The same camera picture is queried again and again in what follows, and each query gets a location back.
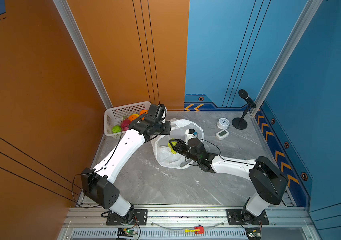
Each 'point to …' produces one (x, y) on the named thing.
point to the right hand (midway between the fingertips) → (169, 143)
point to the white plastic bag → (161, 149)
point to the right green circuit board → (253, 233)
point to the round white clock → (223, 123)
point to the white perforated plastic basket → (113, 116)
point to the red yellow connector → (197, 230)
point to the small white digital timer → (222, 134)
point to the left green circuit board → (127, 232)
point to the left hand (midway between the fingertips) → (169, 126)
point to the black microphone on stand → (241, 123)
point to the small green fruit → (174, 152)
